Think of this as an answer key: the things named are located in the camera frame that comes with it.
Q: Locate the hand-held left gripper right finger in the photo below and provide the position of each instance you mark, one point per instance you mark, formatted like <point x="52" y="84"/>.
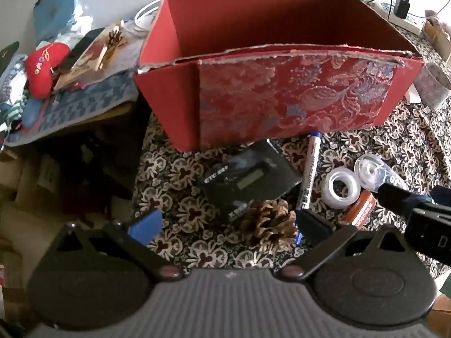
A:
<point x="310" y="225"/>

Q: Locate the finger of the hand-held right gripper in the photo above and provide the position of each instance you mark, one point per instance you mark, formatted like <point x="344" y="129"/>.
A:
<point x="401" y="199"/>
<point x="443" y="195"/>

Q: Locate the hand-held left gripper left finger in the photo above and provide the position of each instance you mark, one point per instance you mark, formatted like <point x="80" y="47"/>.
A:
<point x="146" y="223"/>

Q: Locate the blue pen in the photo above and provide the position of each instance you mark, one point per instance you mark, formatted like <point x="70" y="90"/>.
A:
<point x="298" y="239"/>

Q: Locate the brown pine cone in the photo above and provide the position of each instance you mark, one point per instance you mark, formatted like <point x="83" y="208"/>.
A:
<point x="269" y="223"/>

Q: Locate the clear correction tape dispenser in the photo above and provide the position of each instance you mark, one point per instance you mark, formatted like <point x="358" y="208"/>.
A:
<point x="370" y="170"/>

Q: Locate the clear tape roll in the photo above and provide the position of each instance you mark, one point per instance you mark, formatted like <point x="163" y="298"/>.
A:
<point x="340" y="185"/>

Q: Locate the white blue-capped marker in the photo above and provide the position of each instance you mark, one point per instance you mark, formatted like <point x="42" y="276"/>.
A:
<point x="309" y="169"/>

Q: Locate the black boxed calculator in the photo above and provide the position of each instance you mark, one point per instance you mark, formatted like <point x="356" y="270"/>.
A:
<point x="246" y="179"/>

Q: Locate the red patterned cardboard box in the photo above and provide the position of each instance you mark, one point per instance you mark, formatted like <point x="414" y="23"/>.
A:
<point x="282" y="88"/>

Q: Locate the floral patterned tablecloth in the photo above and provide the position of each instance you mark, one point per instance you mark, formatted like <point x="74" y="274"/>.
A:
<point x="169" y="169"/>

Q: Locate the clear plastic cup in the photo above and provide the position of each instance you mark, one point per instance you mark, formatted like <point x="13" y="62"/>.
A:
<point x="433" y="84"/>

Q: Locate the blue patterned mat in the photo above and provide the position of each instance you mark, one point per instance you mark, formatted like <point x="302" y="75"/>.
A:
<point x="88" y="102"/>

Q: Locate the brown cardboard box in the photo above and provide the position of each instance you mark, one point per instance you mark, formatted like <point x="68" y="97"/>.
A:
<point x="438" y="38"/>

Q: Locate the white power strip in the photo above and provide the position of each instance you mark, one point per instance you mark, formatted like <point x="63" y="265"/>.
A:
<point x="394" y="19"/>

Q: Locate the red plush heart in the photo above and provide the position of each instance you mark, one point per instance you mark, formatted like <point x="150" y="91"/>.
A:
<point x="44" y="67"/>

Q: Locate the black phone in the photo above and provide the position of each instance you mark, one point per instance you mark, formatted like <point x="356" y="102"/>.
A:
<point x="79" y="47"/>

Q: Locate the green white cloth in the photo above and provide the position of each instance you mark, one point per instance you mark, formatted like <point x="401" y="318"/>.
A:
<point x="10" y="88"/>

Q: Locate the black charger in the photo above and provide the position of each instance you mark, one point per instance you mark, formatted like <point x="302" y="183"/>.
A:
<point x="401" y="6"/>

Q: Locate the white plastic bag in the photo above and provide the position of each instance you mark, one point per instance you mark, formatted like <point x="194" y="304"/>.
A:
<point x="81" y="24"/>

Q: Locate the blue bag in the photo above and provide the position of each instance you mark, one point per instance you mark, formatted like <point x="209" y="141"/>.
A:
<point x="54" y="10"/>

